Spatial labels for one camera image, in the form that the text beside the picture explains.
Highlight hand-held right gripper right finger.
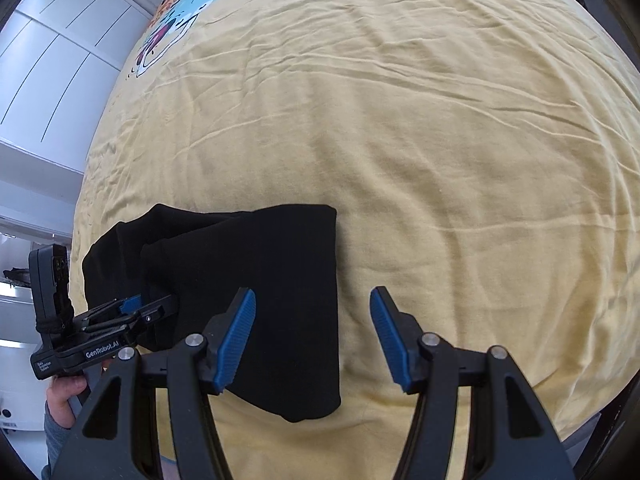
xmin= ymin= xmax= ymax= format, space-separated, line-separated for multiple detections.
xmin=369 ymin=286 xmax=576 ymax=480

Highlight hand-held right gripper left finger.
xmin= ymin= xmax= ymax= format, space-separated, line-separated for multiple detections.
xmin=55 ymin=287 xmax=257 ymax=480

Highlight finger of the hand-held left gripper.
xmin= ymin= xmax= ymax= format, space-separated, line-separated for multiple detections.
xmin=75 ymin=296 xmax=145 ymax=328
xmin=82 ymin=294 xmax=180 ymax=337

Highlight black pants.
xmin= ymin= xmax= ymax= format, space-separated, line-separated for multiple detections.
xmin=81 ymin=203 xmax=342 ymax=423

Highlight person's left forearm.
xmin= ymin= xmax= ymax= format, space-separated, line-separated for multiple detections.
xmin=42 ymin=402 xmax=75 ymax=480

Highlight person's left hand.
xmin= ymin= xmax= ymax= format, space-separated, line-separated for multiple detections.
xmin=46 ymin=375 xmax=90 ymax=431

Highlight yellow printed blanket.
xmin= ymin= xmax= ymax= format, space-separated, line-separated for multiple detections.
xmin=70 ymin=0 xmax=640 ymax=466

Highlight white wardrobe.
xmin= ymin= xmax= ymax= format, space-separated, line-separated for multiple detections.
xmin=0 ymin=0 xmax=171 ymax=176

